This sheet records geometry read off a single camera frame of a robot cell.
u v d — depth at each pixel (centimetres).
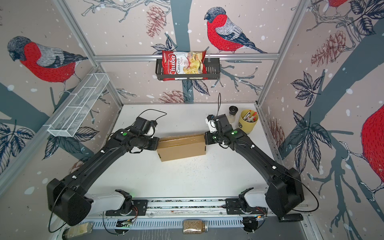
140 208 73
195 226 65
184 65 88
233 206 73
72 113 74
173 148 78
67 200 37
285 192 40
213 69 95
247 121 95
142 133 64
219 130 62
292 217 69
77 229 65
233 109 101
